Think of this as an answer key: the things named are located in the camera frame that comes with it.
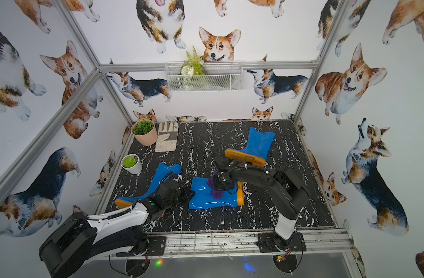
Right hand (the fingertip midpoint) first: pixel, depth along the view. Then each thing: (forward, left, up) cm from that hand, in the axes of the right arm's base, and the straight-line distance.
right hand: (216, 187), depth 87 cm
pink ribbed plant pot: (+27, +40, +6) cm, 49 cm away
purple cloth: (-4, -1, +2) cm, 4 cm away
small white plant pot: (+10, +44, +2) cm, 45 cm away
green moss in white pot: (+11, +45, +8) cm, 47 cm away
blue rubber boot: (-4, +7, -1) cm, 9 cm away
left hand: (-2, +8, +2) cm, 9 cm away
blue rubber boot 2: (+13, +32, -6) cm, 35 cm away
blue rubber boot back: (+21, -23, -1) cm, 31 cm away
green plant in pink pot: (+34, +44, +9) cm, 56 cm away
